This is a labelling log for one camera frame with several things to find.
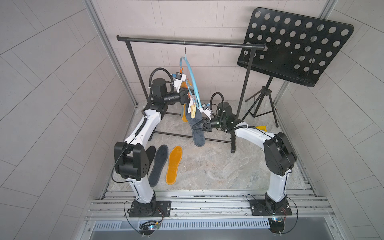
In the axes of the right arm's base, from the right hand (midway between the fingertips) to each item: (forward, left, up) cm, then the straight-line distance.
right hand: (196, 128), depth 78 cm
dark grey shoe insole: (-5, +22, -19) cm, 30 cm away
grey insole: (-4, -1, -3) cm, 5 cm away
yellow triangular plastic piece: (+11, -46, -20) cm, 51 cm away
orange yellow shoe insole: (-8, +14, -20) cm, 25 cm away
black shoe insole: (-2, +29, -18) cm, 34 cm away
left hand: (+11, -2, +15) cm, 18 cm away
